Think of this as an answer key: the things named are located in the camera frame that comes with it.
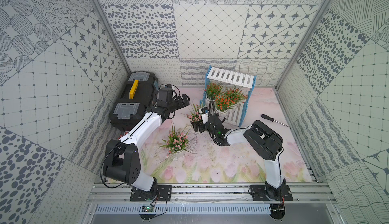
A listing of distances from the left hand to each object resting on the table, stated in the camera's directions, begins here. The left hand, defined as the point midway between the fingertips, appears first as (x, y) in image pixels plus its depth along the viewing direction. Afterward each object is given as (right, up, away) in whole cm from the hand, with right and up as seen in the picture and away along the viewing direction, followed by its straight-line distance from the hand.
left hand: (189, 100), depth 85 cm
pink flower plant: (+3, -9, +6) cm, 11 cm away
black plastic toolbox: (-33, +5, +11) cm, 35 cm away
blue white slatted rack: (+32, +10, +1) cm, 34 cm away
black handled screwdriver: (+55, -13, +16) cm, 59 cm away
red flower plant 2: (+15, +7, +13) cm, 21 cm away
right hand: (+5, -12, +11) cm, 18 cm away
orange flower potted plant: (+21, -2, +5) cm, 22 cm away
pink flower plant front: (-6, -22, -8) cm, 24 cm away
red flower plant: (+29, +3, +10) cm, 31 cm away
